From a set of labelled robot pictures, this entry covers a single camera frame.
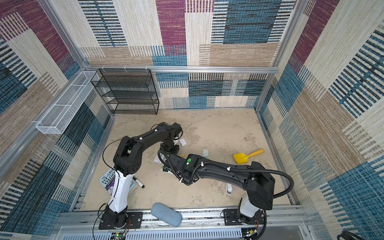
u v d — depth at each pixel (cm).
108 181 85
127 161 57
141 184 83
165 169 70
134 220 73
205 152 97
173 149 87
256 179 47
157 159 94
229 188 79
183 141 102
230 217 73
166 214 73
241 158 94
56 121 70
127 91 111
